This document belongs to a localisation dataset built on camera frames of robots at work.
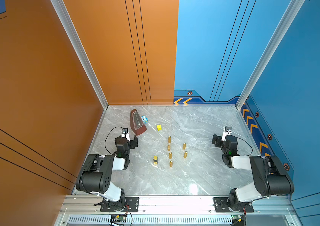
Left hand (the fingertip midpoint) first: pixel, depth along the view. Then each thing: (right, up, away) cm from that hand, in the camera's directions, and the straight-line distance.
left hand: (128, 134), depth 94 cm
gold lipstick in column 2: (+29, -14, -3) cm, 32 cm away
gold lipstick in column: (+28, -8, -3) cm, 29 cm away
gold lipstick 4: (+38, -12, -6) cm, 40 cm away
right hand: (+63, 0, 0) cm, 63 cm away
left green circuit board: (0, -40, -23) cm, 46 cm away
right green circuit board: (+62, -41, -22) cm, 78 cm away
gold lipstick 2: (+29, -17, -10) cm, 35 cm away
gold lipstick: (+28, -4, +1) cm, 28 cm away
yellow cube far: (+21, +4, +9) cm, 23 cm away
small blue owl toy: (+9, +10, +14) cm, 20 cm away
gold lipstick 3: (+38, -8, -3) cm, 39 cm away
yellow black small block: (+20, -14, -11) cm, 27 cm away
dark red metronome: (+5, +8, +2) cm, 9 cm away
